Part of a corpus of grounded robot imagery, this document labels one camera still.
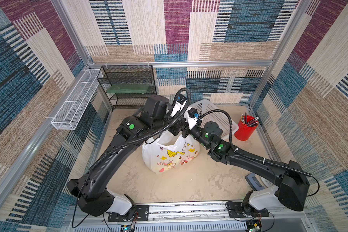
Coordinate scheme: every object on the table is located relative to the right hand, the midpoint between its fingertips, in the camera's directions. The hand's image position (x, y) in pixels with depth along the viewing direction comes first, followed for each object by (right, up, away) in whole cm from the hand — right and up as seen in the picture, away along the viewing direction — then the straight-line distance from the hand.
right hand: (180, 116), depth 72 cm
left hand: (+2, -1, -10) cm, 10 cm away
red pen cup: (+41, -9, +22) cm, 48 cm away
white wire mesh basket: (-69, +1, +20) cm, 72 cm away
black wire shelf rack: (-35, +30, +30) cm, 55 cm away
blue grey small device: (+41, -36, +9) cm, 55 cm away
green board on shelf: (-36, +20, +31) cm, 51 cm away
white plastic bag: (-7, -18, +4) cm, 20 cm away
